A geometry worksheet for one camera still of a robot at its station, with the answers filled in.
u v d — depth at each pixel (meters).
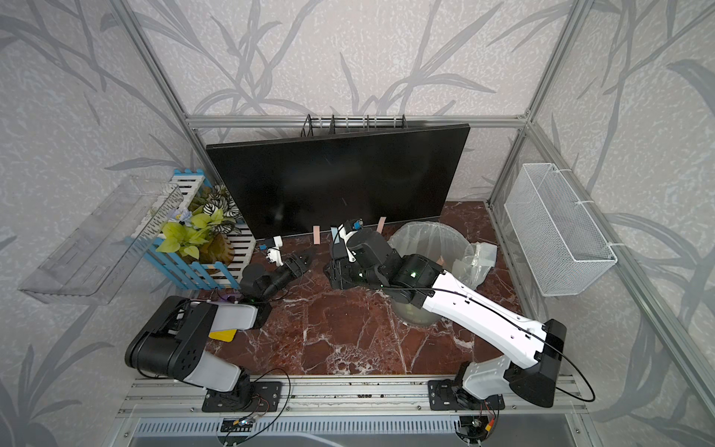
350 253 0.50
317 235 0.88
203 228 0.81
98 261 0.67
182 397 0.75
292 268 0.77
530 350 0.39
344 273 0.57
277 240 0.80
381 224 0.89
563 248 0.62
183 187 0.89
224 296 0.93
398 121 0.93
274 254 0.79
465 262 0.70
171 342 0.46
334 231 0.88
